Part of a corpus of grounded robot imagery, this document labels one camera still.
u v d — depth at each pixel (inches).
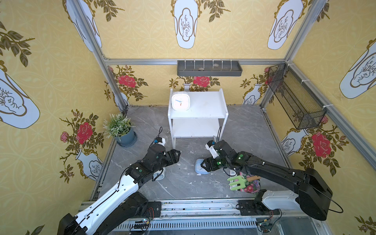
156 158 22.7
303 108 32.8
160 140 28.0
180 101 27.7
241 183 32.3
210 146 29.3
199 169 33.1
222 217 28.3
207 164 28.5
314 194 16.2
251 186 32.1
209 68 36.4
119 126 33.1
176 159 27.1
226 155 24.7
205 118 28.2
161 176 32.0
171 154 26.6
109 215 18.2
